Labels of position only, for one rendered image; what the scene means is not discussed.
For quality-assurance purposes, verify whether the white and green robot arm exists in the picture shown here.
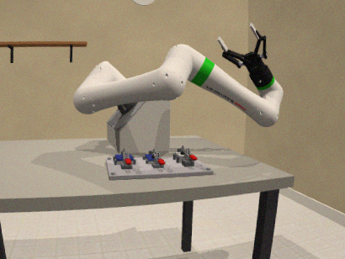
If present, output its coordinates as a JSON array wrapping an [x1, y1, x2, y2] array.
[[73, 45, 284, 127]]

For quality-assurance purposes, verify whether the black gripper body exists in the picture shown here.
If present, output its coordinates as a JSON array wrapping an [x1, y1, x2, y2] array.
[[243, 52, 265, 76]]

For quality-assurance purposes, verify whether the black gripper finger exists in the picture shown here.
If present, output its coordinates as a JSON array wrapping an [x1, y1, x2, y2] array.
[[250, 23, 268, 62], [218, 36, 250, 68]]

